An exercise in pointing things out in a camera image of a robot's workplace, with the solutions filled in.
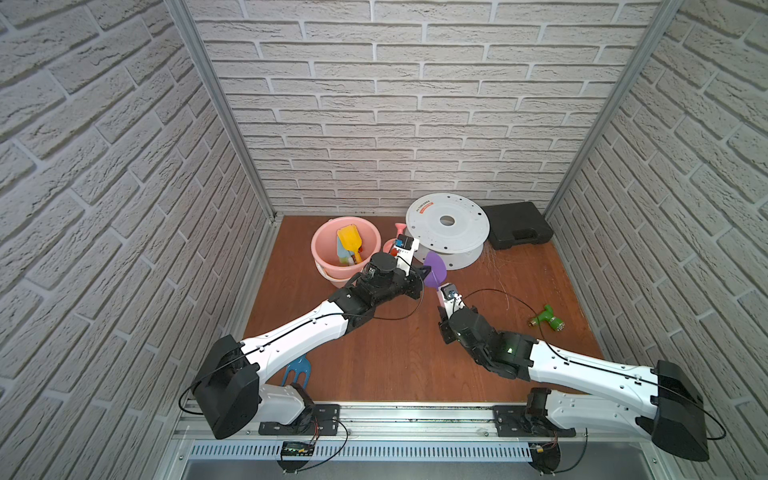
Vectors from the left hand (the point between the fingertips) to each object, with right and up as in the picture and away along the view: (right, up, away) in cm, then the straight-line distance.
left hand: (420, 256), depth 76 cm
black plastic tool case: (+42, +11, +37) cm, 57 cm away
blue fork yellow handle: (-33, -31, +7) cm, 46 cm away
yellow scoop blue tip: (-21, +5, +21) cm, 30 cm away
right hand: (+7, -14, +2) cm, 16 cm away
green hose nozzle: (+41, -19, +14) cm, 47 cm away
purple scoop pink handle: (+4, -4, -1) cm, 6 cm away
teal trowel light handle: (-24, -1, +21) cm, 31 cm away
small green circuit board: (-31, -47, -4) cm, 57 cm away
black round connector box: (+30, -49, -6) cm, 57 cm away
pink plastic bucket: (-29, +1, +16) cm, 33 cm away
